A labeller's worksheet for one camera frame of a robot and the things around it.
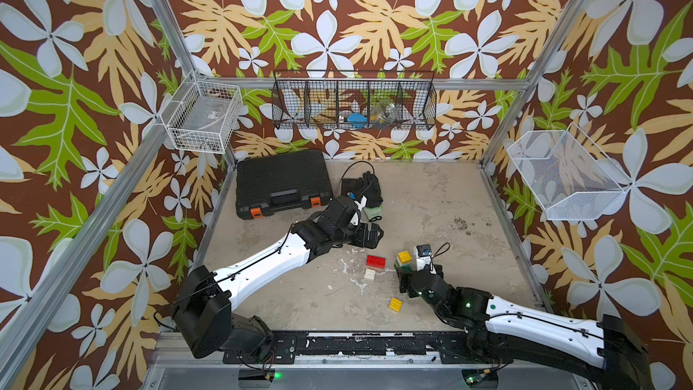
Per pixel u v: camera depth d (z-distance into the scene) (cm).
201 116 86
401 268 84
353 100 99
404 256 82
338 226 60
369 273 86
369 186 111
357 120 94
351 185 118
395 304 80
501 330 53
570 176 77
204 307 41
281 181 105
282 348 74
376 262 89
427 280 58
